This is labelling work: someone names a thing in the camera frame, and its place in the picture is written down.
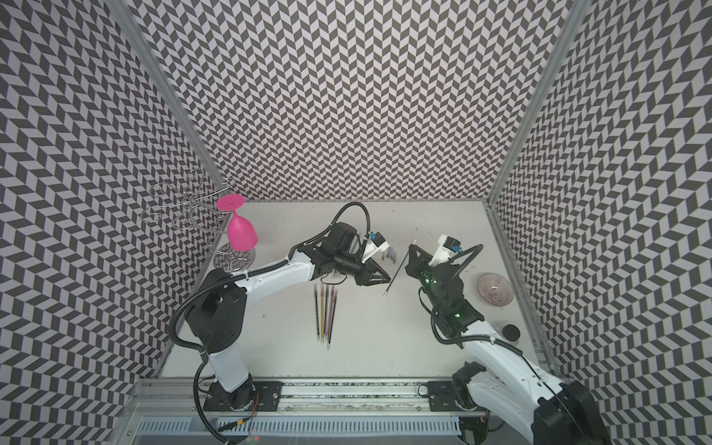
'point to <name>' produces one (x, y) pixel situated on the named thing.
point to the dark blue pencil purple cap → (334, 311)
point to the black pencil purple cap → (325, 311)
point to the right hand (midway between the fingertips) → (408, 251)
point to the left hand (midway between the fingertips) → (386, 281)
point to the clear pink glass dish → (495, 289)
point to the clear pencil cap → (392, 254)
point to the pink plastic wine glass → (241, 233)
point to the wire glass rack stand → (190, 201)
